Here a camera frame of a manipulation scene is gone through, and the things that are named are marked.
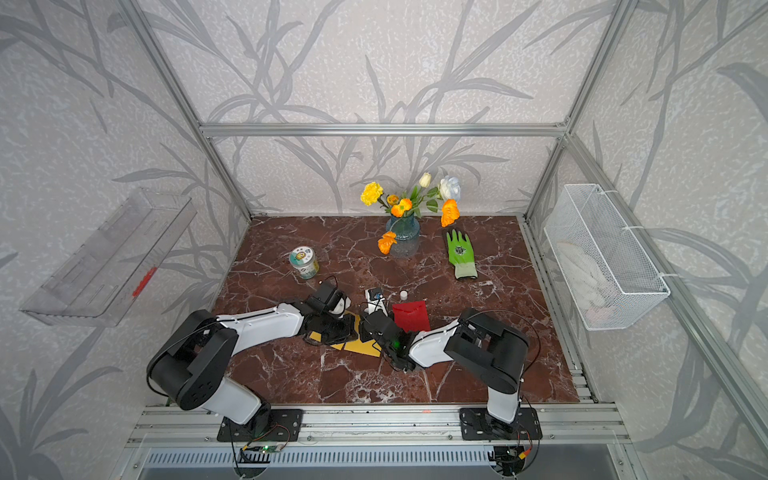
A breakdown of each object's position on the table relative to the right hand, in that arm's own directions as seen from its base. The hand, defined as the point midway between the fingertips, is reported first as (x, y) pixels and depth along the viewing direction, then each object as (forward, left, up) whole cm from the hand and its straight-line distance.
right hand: (361, 311), depth 88 cm
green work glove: (+25, -34, -5) cm, 42 cm away
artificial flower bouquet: (+21, -26, +27) cm, 43 cm away
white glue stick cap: (+8, -13, -4) cm, 15 cm away
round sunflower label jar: (+17, +20, +3) cm, 27 cm away
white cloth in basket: (-3, -60, +16) cm, 62 cm away
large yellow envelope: (-10, -2, -3) cm, 10 cm away
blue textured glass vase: (+25, -14, +6) cm, 30 cm away
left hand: (-6, 0, -4) cm, 7 cm away
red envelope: (+1, -16, -5) cm, 16 cm away
